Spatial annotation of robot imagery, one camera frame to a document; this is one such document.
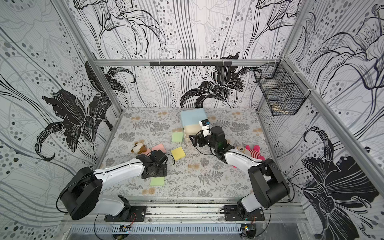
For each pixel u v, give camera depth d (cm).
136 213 73
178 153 93
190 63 91
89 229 70
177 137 102
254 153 88
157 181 83
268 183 44
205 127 75
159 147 98
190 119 93
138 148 95
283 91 88
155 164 64
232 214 71
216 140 67
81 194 42
